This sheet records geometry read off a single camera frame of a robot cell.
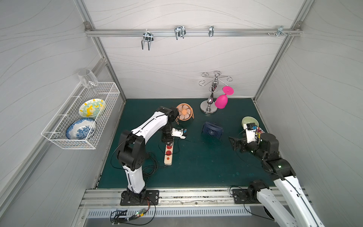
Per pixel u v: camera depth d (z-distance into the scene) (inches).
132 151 18.9
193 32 30.3
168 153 34.5
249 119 39.9
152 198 28.9
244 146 25.5
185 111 39.9
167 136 29.9
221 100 37.8
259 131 36.8
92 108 27.7
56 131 21.9
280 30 30.1
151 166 32.1
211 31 30.9
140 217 26.6
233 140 26.0
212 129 34.8
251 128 24.6
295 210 17.4
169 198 29.4
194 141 36.8
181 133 30.8
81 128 24.7
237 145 26.0
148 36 30.8
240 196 28.9
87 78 25.1
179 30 30.0
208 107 44.9
